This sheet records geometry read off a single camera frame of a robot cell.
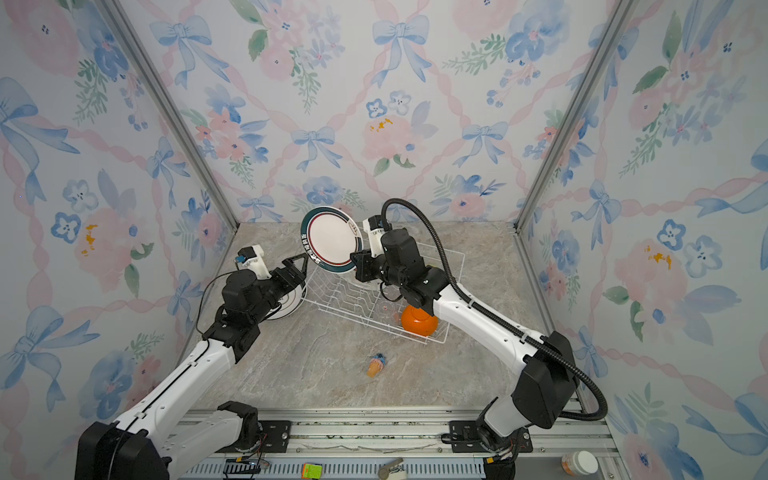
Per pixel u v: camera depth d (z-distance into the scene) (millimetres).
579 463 647
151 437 409
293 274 691
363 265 641
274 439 738
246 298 586
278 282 686
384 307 852
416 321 878
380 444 736
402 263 568
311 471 676
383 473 677
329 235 714
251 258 678
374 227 641
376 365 830
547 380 410
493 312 480
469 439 732
